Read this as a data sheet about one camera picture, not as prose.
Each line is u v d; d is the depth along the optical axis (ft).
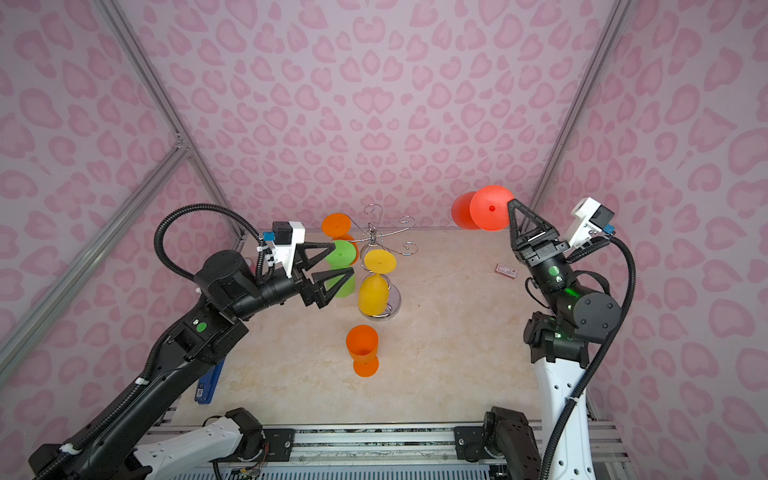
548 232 1.49
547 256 1.42
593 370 1.41
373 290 2.41
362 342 2.55
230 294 1.48
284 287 1.68
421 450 2.41
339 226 2.51
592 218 1.46
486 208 1.58
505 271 3.50
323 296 1.67
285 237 1.57
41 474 1.16
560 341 1.50
